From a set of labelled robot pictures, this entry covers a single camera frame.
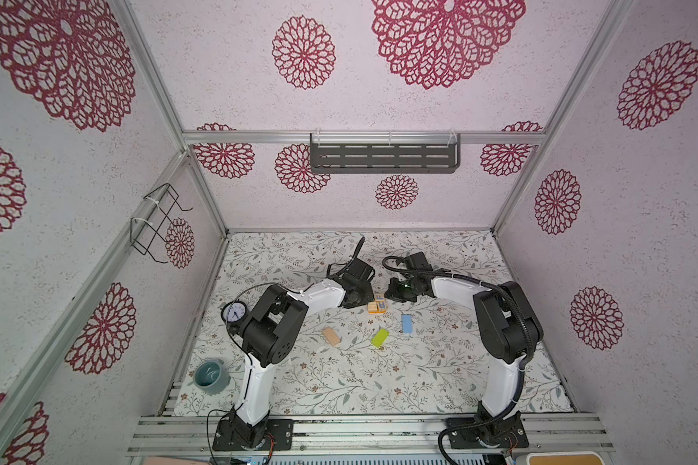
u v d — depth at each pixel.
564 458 0.67
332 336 0.90
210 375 0.82
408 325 0.95
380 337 0.92
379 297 0.97
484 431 0.66
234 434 0.63
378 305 0.95
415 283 0.82
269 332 0.53
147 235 0.75
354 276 0.78
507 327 0.52
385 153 0.94
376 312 0.96
